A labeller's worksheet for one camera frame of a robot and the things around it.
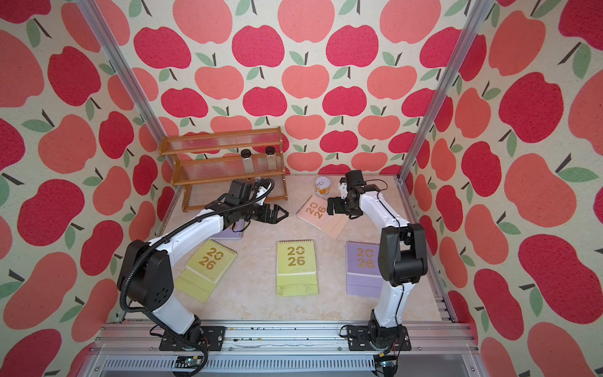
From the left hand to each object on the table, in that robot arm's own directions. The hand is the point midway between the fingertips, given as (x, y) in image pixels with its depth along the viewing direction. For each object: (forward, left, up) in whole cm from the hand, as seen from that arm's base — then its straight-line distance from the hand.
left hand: (280, 216), depth 85 cm
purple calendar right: (-14, -32, -17) cm, 39 cm away
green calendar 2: (-14, +29, -16) cm, 36 cm away
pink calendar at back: (+13, -14, -15) cm, 25 cm away
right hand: (+7, -24, -7) cm, 26 cm away
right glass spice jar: (+27, +5, +6) cm, 29 cm away
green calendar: (-15, -6, -16) cm, 22 cm away
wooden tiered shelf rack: (+39, +41, -10) cm, 57 cm away
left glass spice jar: (+24, +15, +6) cm, 29 cm away
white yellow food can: (+26, -18, -11) cm, 34 cm away
